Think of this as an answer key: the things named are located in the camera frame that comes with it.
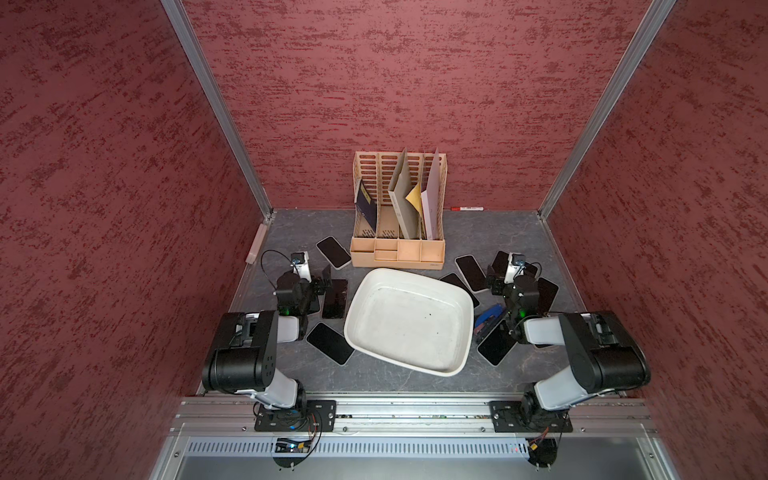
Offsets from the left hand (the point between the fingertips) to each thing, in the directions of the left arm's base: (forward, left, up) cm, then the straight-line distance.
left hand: (316, 270), depth 94 cm
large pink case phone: (-22, -55, -4) cm, 60 cm away
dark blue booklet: (+26, -15, +4) cm, 30 cm away
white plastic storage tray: (-13, -32, -8) cm, 35 cm away
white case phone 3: (+13, -3, -7) cm, 15 cm away
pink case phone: (-22, -8, -2) cm, 24 cm away
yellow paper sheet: (+15, -31, +18) cm, 39 cm away
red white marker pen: (+37, -56, -8) cm, 67 cm away
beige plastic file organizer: (+10, -24, -1) cm, 26 cm away
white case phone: (+3, -52, -6) cm, 53 cm away
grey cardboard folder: (+18, -27, +20) cm, 38 cm away
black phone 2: (-3, -77, -7) cm, 77 cm away
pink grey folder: (+27, -39, +6) cm, 48 cm away
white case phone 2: (+7, -74, -8) cm, 75 cm away
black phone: (+2, -47, -7) cm, 47 cm away
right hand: (+1, -61, 0) cm, 61 cm away
